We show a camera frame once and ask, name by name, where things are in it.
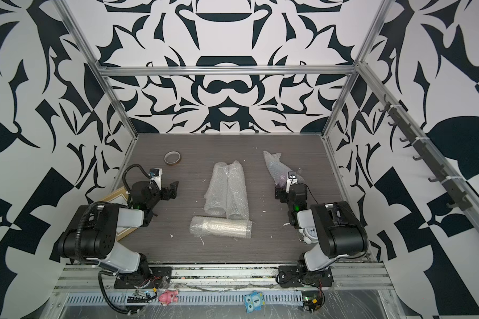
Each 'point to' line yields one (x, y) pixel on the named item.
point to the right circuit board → (312, 300)
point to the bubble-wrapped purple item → (279, 170)
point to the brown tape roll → (172, 157)
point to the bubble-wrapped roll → (215, 201)
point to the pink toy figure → (168, 296)
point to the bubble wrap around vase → (237, 207)
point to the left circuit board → (130, 299)
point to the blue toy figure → (253, 302)
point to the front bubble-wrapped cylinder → (217, 226)
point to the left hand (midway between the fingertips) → (164, 178)
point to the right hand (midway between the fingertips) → (289, 181)
